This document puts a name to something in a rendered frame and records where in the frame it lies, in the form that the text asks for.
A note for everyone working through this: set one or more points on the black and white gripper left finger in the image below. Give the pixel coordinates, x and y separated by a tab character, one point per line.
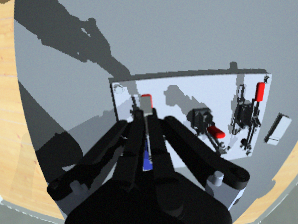
68	190

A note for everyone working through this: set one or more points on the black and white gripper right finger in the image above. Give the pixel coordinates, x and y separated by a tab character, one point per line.
222	179

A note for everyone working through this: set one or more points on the blue rectangular block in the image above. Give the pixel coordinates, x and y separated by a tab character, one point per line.
147	164

